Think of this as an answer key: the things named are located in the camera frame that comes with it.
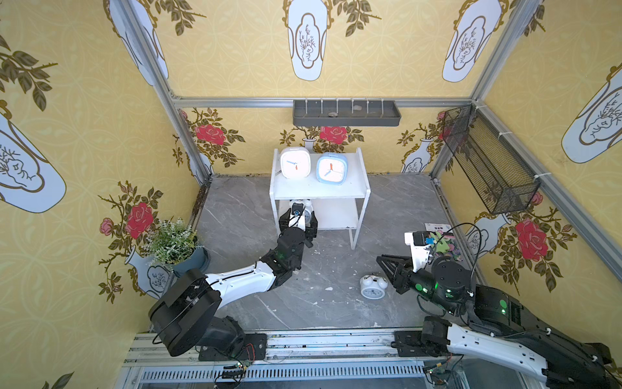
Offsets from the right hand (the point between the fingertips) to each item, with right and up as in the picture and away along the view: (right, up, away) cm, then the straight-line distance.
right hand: (378, 265), depth 63 cm
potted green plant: (-61, +3, +14) cm, 62 cm away
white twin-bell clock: (-19, +14, +16) cm, 29 cm away
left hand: (-20, +12, +20) cm, 31 cm away
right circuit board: (+21, -34, +10) cm, 41 cm away
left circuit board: (-41, -35, +9) cm, 54 cm away
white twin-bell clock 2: (+2, -11, +16) cm, 20 cm away
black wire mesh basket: (+47, +27, +23) cm, 59 cm away
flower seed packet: (+40, +3, +40) cm, 56 cm away
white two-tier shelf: (-8, +14, +30) cm, 34 cm away
